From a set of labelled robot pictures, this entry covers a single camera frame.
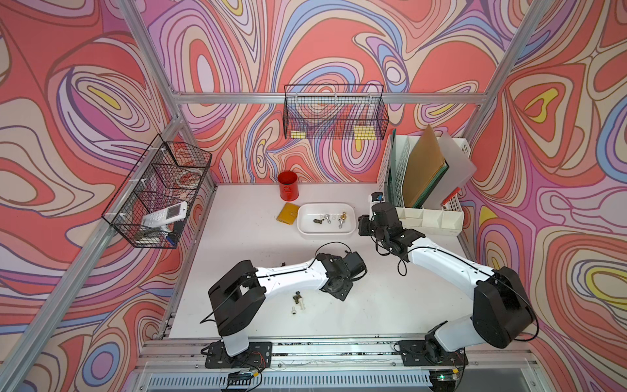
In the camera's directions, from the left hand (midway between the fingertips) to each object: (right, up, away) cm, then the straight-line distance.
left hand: (342, 291), depth 82 cm
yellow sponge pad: (-22, +26, +26) cm, 42 cm away
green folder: (+35, +37, +9) cm, 51 cm away
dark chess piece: (-9, +23, +22) cm, 33 cm away
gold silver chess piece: (+3, +25, +24) cm, 35 cm away
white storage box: (-12, +27, +25) cm, 38 cm away
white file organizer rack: (+46, +23, +19) cm, 55 cm away
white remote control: (-51, +27, -14) cm, 59 cm away
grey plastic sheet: (+44, +42, +6) cm, 61 cm away
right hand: (+8, +23, +5) cm, 24 cm away
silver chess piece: (+2, +22, +22) cm, 32 cm away
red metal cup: (-22, +38, +26) cm, 51 cm away
